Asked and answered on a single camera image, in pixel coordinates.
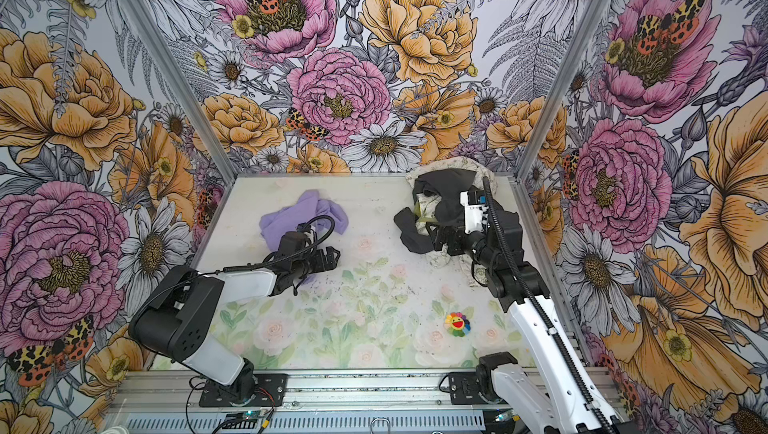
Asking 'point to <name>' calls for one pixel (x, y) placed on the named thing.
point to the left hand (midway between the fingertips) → (327, 263)
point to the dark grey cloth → (449, 184)
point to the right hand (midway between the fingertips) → (441, 232)
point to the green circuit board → (242, 420)
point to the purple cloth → (311, 207)
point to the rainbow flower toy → (457, 324)
